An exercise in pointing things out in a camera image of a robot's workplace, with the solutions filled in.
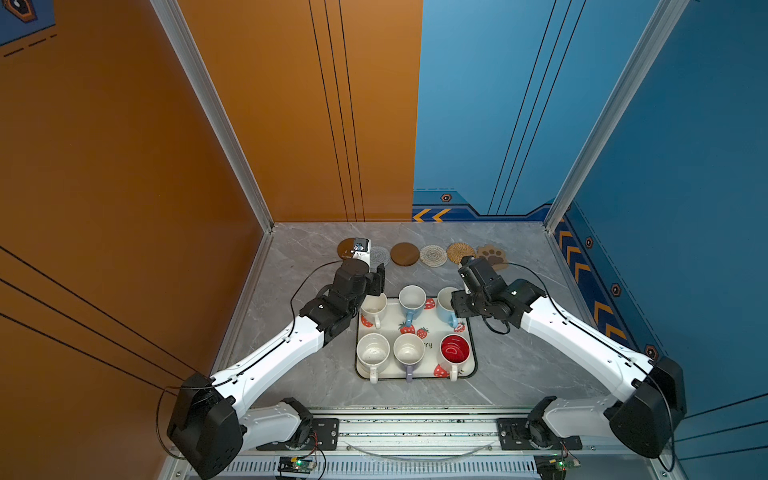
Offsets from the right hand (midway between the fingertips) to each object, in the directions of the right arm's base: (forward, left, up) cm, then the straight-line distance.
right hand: (458, 301), depth 81 cm
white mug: (+5, +25, -12) cm, 28 cm away
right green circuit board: (-34, -22, -16) cm, 43 cm away
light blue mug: (+1, +3, -4) cm, 5 cm away
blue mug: (+6, +12, -8) cm, 16 cm away
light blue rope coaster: (+28, +24, -13) cm, 39 cm away
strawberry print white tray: (0, +6, -16) cm, 17 cm away
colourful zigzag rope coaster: (+27, +3, -14) cm, 31 cm away
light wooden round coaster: (+28, +14, -13) cm, 34 cm away
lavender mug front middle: (-8, +13, -14) cm, 21 cm away
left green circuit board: (-35, +41, -16) cm, 57 cm away
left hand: (+7, +23, +9) cm, 26 cm away
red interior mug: (-8, 0, -13) cm, 15 cm away
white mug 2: (-7, +24, -14) cm, 29 cm away
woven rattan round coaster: (+31, -7, -15) cm, 35 cm away
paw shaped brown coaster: (+29, -20, -15) cm, 38 cm away
